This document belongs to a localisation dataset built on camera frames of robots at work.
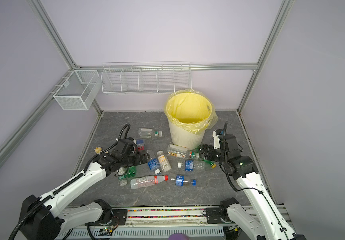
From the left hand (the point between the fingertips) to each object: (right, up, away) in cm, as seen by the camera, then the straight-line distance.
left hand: (143, 160), depth 80 cm
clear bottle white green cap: (-12, -10, +2) cm, 16 cm away
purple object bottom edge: (+19, -33, -11) cm, 40 cm away
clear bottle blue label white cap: (+27, -4, +5) cm, 28 cm away
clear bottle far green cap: (-4, +13, +26) cm, 29 cm away
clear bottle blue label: (+5, -4, +6) cm, 9 cm away
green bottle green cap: (-8, -8, +4) cm, 12 cm away
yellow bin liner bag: (+28, +29, +17) cm, 43 cm away
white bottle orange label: (+10, -3, +6) cm, 13 cm away
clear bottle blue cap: (+21, -11, 0) cm, 24 cm away
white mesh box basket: (-46, +41, +16) cm, 64 cm away
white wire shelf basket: (-5, +51, +19) cm, 55 cm away
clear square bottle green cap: (+21, +2, +15) cm, 26 cm away
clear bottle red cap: (+2, -12, 0) cm, 12 cm away
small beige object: (-33, +3, +16) cm, 37 cm away
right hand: (+33, +6, -6) cm, 34 cm away
